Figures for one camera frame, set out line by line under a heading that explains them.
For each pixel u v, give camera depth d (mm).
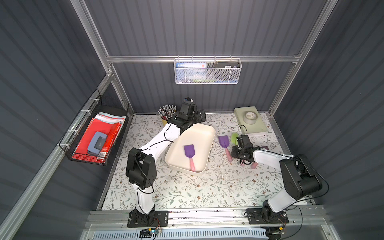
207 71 871
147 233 710
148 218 641
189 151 967
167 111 963
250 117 1114
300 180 462
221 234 771
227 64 867
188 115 672
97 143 667
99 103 808
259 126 1084
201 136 1065
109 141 681
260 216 726
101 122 764
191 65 889
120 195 808
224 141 1020
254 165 893
